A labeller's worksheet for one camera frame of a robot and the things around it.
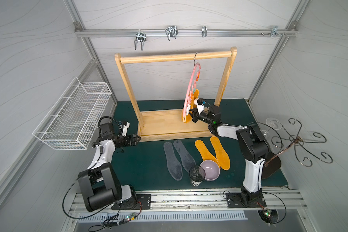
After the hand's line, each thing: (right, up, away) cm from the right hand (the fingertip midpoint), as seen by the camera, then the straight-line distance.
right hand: (186, 107), depth 91 cm
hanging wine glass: (+40, -9, -25) cm, 48 cm away
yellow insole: (+12, -30, 0) cm, 32 cm away
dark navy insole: (+1, -34, -3) cm, 34 cm away
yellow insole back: (+1, -7, +1) cm, 7 cm away
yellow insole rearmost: (+6, +8, -3) cm, 11 cm away
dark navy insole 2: (-8, -36, -5) cm, 37 cm away
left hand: (-33, -19, -4) cm, 38 cm away
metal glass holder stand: (+50, -32, -7) cm, 60 cm away
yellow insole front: (+22, -31, -2) cm, 39 cm away
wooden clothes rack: (-12, -12, +16) cm, 23 cm away
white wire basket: (-58, -9, -24) cm, 63 cm away
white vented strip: (-11, -55, -21) cm, 59 cm away
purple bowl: (+15, -37, -7) cm, 41 cm away
